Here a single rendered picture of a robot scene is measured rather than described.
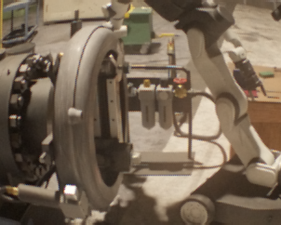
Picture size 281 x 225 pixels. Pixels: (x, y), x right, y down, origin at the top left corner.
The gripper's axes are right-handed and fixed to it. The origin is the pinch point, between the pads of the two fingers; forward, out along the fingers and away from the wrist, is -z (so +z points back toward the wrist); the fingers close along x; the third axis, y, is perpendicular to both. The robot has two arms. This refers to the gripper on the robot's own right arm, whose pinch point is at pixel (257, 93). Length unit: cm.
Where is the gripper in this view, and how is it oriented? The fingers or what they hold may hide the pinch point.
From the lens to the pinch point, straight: 232.4
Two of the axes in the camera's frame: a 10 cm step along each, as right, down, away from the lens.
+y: -7.1, 3.9, -5.9
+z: -4.6, -8.9, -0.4
